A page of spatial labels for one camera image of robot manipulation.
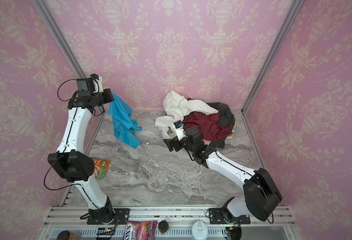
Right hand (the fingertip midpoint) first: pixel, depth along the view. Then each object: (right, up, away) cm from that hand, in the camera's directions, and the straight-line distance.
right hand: (171, 135), depth 80 cm
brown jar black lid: (-42, -41, -18) cm, 61 cm away
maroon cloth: (+24, +7, +23) cm, 34 cm away
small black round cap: (-3, -37, -18) cm, 41 cm away
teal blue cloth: (-26, +5, +3) cm, 27 cm away
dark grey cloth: (+40, +11, +32) cm, 52 cm away
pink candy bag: (-14, -43, -12) cm, 46 cm away
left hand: (-33, +23, +2) cm, 40 cm away
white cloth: (+2, +19, +23) cm, 29 cm away
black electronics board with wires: (-32, -47, -7) cm, 57 cm away
